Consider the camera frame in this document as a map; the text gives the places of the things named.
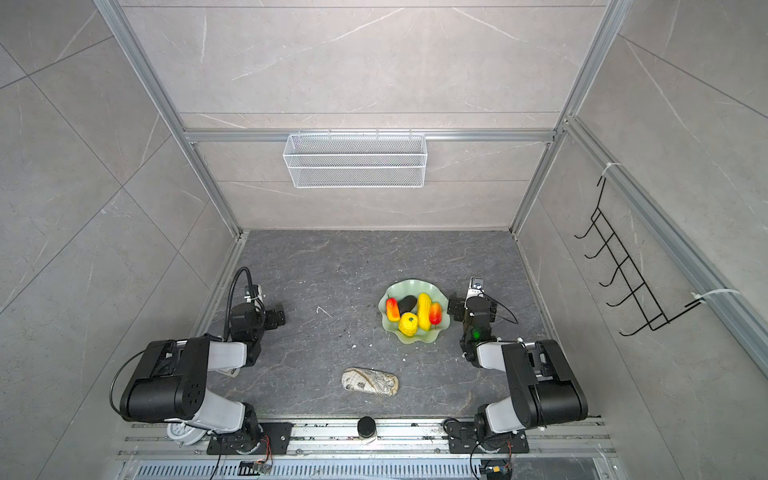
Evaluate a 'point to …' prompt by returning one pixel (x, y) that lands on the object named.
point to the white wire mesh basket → (355, 161)
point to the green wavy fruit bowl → (414, 287)
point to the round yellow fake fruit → (408, 324)
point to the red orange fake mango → (435, 313)
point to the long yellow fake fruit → (424, 311)
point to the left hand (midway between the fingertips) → (264, 299)
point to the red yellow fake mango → (392, 309)
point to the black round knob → (366, 426)
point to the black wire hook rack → (655, 319)
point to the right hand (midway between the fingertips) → (470, 292)
